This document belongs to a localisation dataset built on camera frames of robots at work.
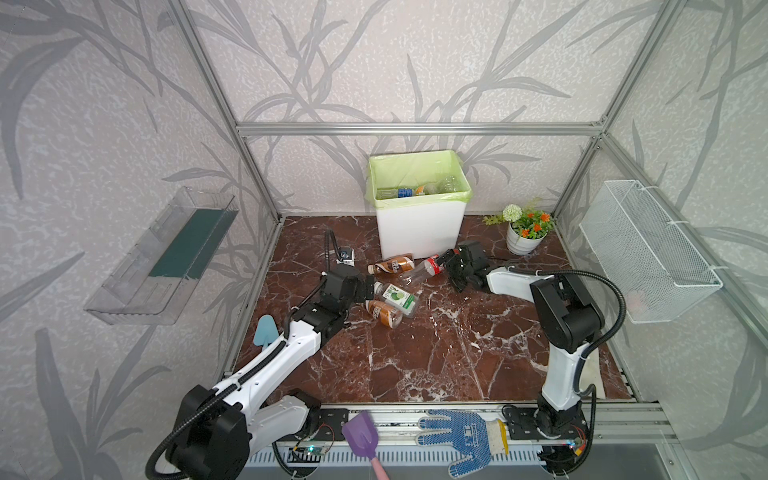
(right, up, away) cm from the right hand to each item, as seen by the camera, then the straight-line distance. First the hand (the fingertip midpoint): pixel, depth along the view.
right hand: (439, 257), depth 100 cm
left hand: (-25, -2, -17) cm, 30 cm away
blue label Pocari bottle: (-18, +22, -2) cm, 28 cm away
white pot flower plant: (+30, +10, -1) cm, 31 cm away
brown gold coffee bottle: (-16, -3, -1) cm, 16 cm away
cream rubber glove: (+40, -31, -18) cm, 54 cm away
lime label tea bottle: (-14, -13, -7) cm, 20 cm away
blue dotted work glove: (+4, -41, -28) cm, 50 cm away
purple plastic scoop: (-22, -41, -29) cm, 55 cm away
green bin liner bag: (-8, +30, -1) cm, 31 cm away
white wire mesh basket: (+42, 0, -37) cm, 56 cm away
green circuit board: (-33, -45, -30) cm, 63 cm away
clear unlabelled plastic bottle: (+2, +23, -11) cm, 25 cm away
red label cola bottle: (-4, -4, -1) cm, 5 cm away
